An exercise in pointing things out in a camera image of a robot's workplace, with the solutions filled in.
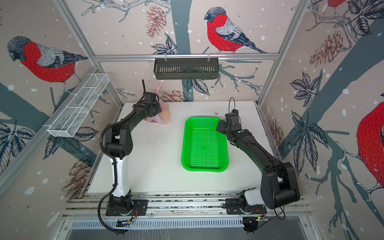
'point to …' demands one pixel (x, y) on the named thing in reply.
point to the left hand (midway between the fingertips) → (157, 108)
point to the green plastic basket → (203, 148)
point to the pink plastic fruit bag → (164, 117)
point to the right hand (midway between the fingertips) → (223, 126)
